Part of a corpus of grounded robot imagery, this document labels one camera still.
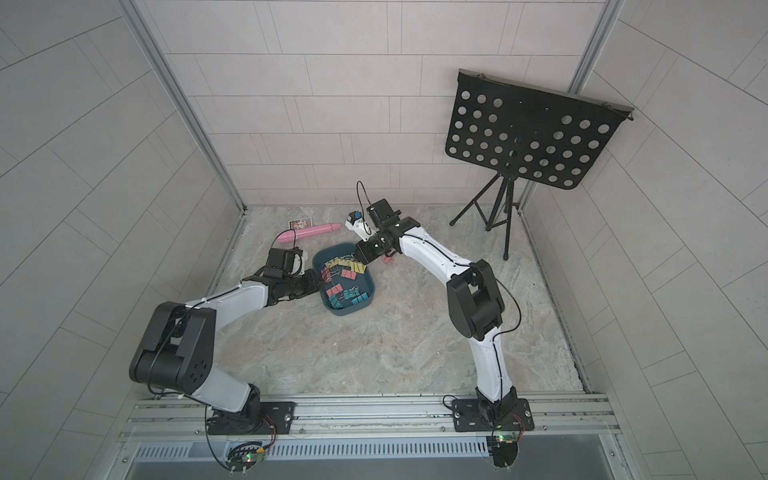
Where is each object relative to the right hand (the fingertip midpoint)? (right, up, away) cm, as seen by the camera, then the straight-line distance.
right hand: (358, 252), depth 89 cm
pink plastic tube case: (-26, +4, +15) cm, 31 cm away
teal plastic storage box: (-5, -10, +6) cm, 13 cm away
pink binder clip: (+8, -4, +11) cm, 14 cm away
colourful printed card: (-24, +9, +20) cm, 33 cm away
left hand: (-10, -9, +4) cm, 14 cm away
